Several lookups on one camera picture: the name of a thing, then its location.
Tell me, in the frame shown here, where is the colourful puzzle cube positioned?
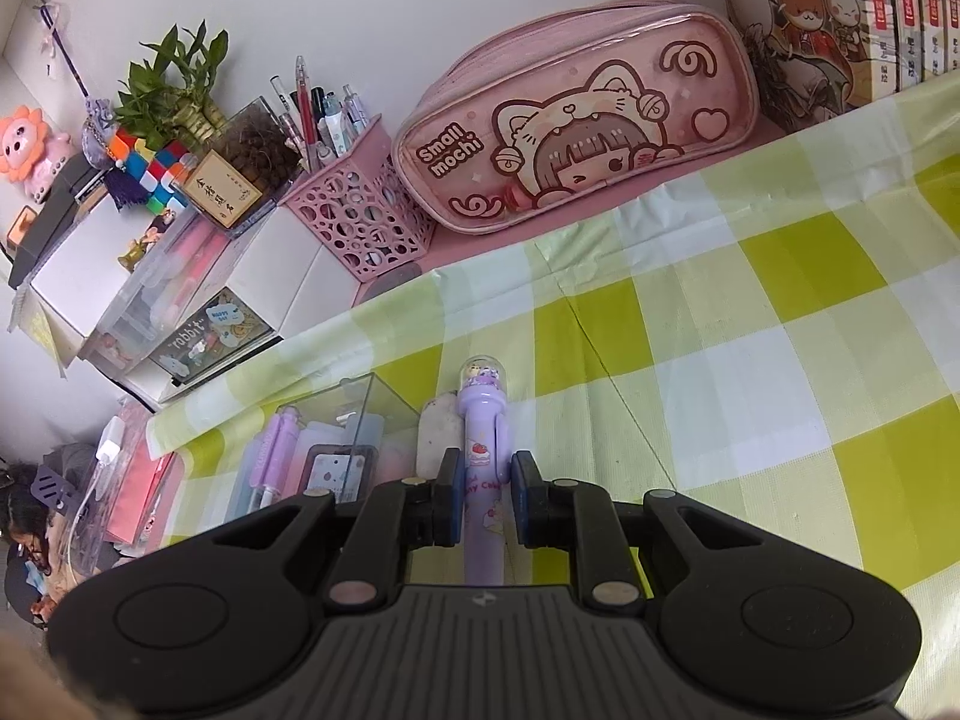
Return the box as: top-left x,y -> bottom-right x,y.
105,127 -> 197,212

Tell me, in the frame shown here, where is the purple sachet with tassel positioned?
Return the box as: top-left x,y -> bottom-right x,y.
79,94 -> 147,211

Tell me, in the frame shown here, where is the grey white eraser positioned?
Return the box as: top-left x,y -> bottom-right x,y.
416,399 -> 470,481

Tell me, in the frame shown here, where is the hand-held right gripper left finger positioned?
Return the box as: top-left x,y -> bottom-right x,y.
199,447 -> 467,610

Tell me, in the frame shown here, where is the stack of pink notebooks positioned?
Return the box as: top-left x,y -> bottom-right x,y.
75,397 -> 181,556

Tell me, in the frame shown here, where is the green checkered tablecloth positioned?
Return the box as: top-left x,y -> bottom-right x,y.
146,71 -> 960,638

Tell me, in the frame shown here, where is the bunch of pens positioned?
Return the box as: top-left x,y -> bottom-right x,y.
270,55 -> 372,173

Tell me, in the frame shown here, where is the pink ribbon wall decoration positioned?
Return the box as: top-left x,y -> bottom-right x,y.
30,0 -> 85,95

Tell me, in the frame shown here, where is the small figurine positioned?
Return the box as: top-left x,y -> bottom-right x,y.
116,210 -> 177,271

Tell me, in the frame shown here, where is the purple mechanical pencil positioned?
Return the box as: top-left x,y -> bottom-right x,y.
249,405 -> 305,511

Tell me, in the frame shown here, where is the dark grey box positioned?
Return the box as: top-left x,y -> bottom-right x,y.
7,154 -> 113,290

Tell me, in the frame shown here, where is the pink orange lion toy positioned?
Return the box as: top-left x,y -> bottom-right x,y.
0,106 -> 72,203

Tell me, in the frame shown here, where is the translucent sheet with yellow print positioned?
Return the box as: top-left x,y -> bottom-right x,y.
7,289 -> 72,383

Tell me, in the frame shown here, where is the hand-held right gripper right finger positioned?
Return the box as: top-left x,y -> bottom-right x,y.
512,450 -> 766,612

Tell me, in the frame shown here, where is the clear plastic box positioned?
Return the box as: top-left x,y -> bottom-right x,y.
251,371 -> 425,511

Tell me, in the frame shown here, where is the white drawer organiser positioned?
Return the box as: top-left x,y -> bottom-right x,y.
90,202 -> 361,406

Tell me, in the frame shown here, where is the small brown box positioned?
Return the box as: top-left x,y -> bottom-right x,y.
4,208 -> 38,256

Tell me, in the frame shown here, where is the white pencil lead case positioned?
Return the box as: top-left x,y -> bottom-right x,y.
306,446 -> 380,507

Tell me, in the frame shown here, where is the white cardboard box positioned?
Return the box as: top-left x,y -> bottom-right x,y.
26,199 -> 162,338

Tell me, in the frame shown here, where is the pink perforated pen holder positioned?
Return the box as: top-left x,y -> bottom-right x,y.
279,120 -> 437,282

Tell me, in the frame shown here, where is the white charger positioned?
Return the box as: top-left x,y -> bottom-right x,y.
96,420 -> 127,466

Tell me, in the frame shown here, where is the purple dome-topped pen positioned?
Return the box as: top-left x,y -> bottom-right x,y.
456,356 -> 518,587

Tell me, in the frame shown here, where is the clear lidded storage box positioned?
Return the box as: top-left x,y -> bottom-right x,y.
94,210 -> 241,372

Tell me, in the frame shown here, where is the potted lucky bamboo plant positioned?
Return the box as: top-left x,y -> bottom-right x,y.
112,21 -> 305,233

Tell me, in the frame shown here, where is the pink cartoon pencil case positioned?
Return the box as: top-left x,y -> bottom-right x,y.
391,0 -> 762,237

